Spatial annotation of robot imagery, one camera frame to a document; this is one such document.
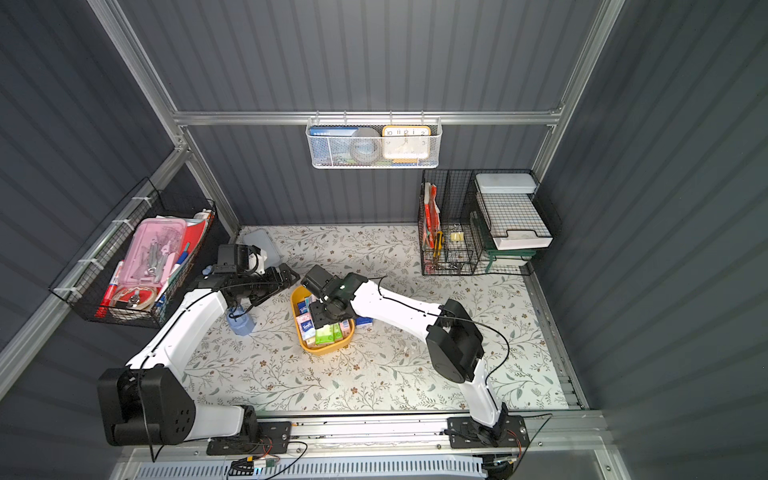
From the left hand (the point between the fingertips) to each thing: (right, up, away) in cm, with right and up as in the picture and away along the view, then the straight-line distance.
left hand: (288, 283), depth 84 cm
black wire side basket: (-34, +3, -22) cm, 41 cm away
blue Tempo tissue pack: (+21, -13, +6) cm, 25 cm away
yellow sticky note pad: (+55, +15, +31) cm, 65 cm away
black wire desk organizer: (+62, +20, +24) cm, 70 cm away
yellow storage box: (0, -7, +10) cm, 13 cm away
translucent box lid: (-21, +14, +32) cm, 41 cm away
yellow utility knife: (+47, +12, +28) cm, 56 cm away
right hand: (+11, -8, -1) cm, 14 cm away
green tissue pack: (+11, -14, -2) cm, 18 cm away
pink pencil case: (-29, +8, -12) cm, 33 cm away
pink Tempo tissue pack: (+5, -13, +2) cm, 14 cm away
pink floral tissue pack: (+16, -14, +3) cm, 21 cm away
